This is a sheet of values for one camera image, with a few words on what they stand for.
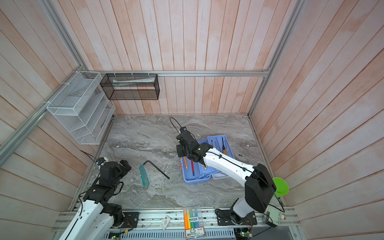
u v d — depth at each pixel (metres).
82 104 0.72
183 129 0.72
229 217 0.66
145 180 0.86
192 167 0.91
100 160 0.69
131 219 0.73
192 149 0.60
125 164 0.74
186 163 0.89
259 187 0.42
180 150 0.73
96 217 0.52
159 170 0.90
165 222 0.72
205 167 0.84
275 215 0.71
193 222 0.72
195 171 0.90
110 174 0.58
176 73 0.98
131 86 1.05
